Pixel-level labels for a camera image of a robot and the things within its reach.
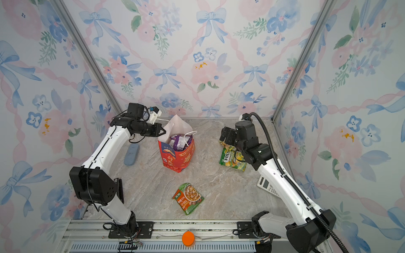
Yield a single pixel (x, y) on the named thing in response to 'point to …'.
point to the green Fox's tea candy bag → (230, 157)
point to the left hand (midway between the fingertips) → (165, 130)
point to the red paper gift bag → (176, 161)
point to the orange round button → (188, 238)
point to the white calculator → (262, 183)
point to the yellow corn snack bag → (227, 146)
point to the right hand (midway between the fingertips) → (229, 130)
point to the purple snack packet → (179, 143)
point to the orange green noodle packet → (188, 197)
